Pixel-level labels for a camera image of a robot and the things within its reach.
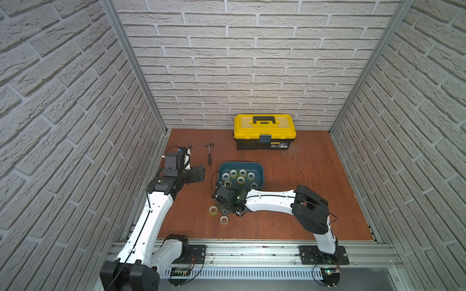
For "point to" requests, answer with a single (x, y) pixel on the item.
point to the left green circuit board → (179, 271)
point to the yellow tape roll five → (243, 173)
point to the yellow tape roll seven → (224, 219)
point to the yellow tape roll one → (233, 173)
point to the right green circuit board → (331, 276)
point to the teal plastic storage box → (256, 167)
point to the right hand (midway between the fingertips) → (226, 203)
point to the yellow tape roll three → (240, 180)
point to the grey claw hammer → (209, 154)
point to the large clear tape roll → (226, 176)
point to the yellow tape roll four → (227, 183)
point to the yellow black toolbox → (264, 131)
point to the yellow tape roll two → (213, 210)
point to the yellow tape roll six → (250, 176)
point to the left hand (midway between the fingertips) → (196, 166)
